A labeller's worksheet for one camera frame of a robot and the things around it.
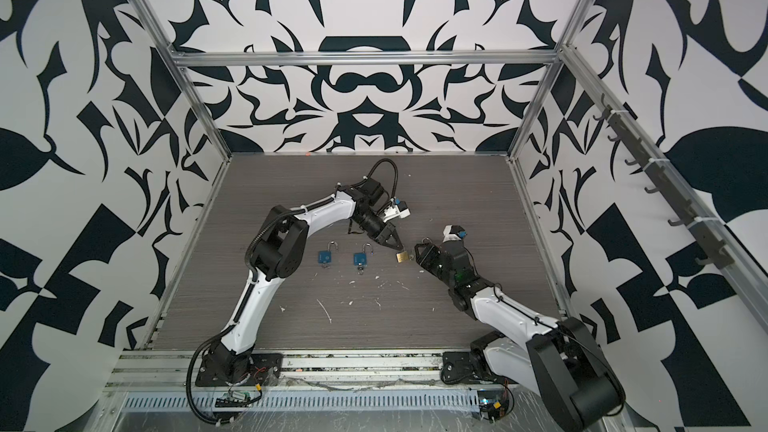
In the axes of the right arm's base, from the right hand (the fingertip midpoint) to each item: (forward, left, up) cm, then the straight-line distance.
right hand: (418, 247), depth 87 cm
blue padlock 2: (0, +17, -7) cm, 18 cm away
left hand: (+3, +4, -4) cm, 6 cm away
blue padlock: (0, +27, -6) cm, 28 cm away
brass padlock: (0, +4, -6) cm, 8 cm away
